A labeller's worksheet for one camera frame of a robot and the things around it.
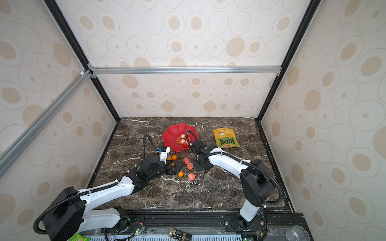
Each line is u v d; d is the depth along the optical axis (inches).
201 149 25.2
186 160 37.1
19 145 21.2
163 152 28.9
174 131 43.1
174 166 28.7
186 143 40.2
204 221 29.5
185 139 41.4
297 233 27.9
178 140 41.9
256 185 17.8
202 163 24.9
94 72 35.8
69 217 15.8
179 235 26.8
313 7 26.7
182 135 41.9
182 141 40.7
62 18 28.1
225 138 41.7
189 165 36.0
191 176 34.1
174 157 37.5
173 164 28.8
